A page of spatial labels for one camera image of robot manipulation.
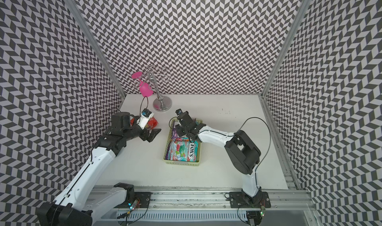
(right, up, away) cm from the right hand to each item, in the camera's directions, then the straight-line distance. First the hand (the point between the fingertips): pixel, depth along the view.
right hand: (181, 127), depth 91 cm
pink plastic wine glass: (-26, +24, +13) cm, 38 cm away
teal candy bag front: (+2, -12, -9) cm, 15 cm away
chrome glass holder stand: (-20, +15, +27) cm, 37 cm away
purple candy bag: (-7, -13, -8) cm, 17 cm away
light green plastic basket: (-6, -18, -9) cm, 21 cm away
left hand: (-13, +3, -13) cm, 19 cm away
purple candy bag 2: (-3, -3, -4) cm, 6 cm away
